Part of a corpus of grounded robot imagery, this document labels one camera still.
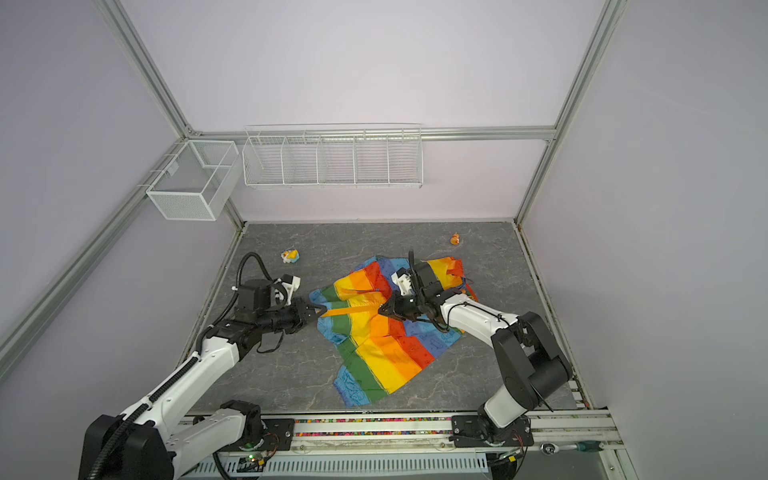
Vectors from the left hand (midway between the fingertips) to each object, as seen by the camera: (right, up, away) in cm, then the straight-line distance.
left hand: (325, 313), depth 79 cm
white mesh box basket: (-49, +40, +22) cm, 67 cm away
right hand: (+14, -1, +6) cm, 15 cm away
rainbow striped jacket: (+14, -14, +7) cm, 21 cm away
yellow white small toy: (-19, +15, +27) cm, 36 cm away
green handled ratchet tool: (+56, -30, -9) cm, 64 cm away
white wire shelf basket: (+7, +50, +23) cm, 55 cm away
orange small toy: (+41, +21, +33) cm, 57 cm away
